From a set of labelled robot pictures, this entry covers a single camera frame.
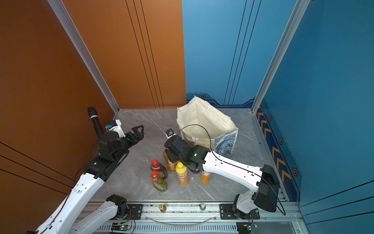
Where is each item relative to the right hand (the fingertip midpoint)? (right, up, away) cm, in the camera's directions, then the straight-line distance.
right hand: (173, 147), depth 74 cm
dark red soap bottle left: (-8, -9, -2) cm, 12 cm away
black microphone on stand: (-47, +17, +9) cm, 51 cm away
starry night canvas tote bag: (+16, +12, +29) cm, 36 cm away
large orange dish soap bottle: (-2, -12, +7) cm, 14 cm away
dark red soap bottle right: (+13, -15, +9) cm, 22 cm away
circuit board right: (+36, -38, -4) cm, 52 cm away
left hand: (-17, +10, -1) cm, 20 cm away
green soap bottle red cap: (-7, -18, -2) cm, 19 cm away
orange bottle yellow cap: (+5, -11, -6) cm, 14 cm away
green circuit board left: (-26, -39, -3) cm, 46 cm away
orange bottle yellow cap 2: (+17, -17, +6) cm, 25 cm away
